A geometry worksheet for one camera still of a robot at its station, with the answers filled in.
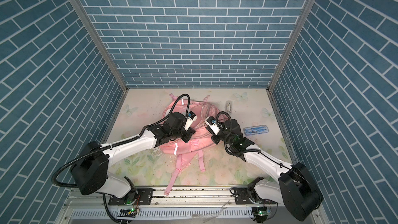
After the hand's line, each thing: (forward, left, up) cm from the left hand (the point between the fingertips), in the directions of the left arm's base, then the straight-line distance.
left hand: (195, 131), depth 84 cm
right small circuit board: (-36, -30, -12) cm, 49 cm away
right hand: (+1, -6, +4) cm, 7 cm away
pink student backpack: (-5, -2, -5) cm, 7 cm away
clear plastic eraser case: (+25, -23, -10) cm, 35 cm away
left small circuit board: (-34, +32, -15) cm, 50 cm away
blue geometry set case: (+6, -38, -10) cm, 40 cm away
